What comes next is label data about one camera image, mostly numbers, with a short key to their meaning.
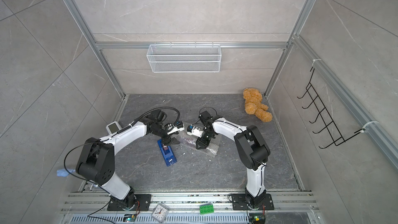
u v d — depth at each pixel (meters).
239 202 0.73
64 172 0.61
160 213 0.69
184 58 1.01
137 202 0.73
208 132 0.77
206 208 0.69
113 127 0.96
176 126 0.75
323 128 0.65
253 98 1.07
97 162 0.45
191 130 0.82
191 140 0.88
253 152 0.50
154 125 0.70
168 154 0.85
